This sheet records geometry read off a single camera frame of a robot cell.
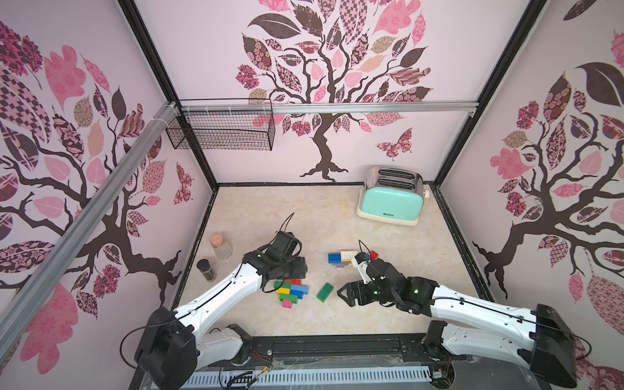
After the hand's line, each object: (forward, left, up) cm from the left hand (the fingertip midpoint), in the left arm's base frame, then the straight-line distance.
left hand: (302, 274), depth 81 cm
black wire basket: (+52, +31, +26) cm, 66 cm away
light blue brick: (-2, +1, -8) cm, 8 cm away
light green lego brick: (-5, +5, -7) cm, 10 cm away
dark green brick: (-4, -8, -8) cm, 12 cm away
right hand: (-6, -14, +2) cm, 16 cm away
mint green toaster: (+30, -36, +6) cm, 47 cm away
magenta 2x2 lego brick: (-8, +5, -8) cm, 12 cm away
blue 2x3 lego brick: (+7, -12, -3) cm, 14 cm away
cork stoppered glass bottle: (+11, +31, -2) cm, 33 cm away
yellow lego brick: (-4, +7, -6) cm, 10 cm away
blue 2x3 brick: (-3, +2, -8) cm, 9 cm away
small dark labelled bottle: (+3, +34, +1) cm, 34 cm away
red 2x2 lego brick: (0, +2, -7) cm, 7 cm away
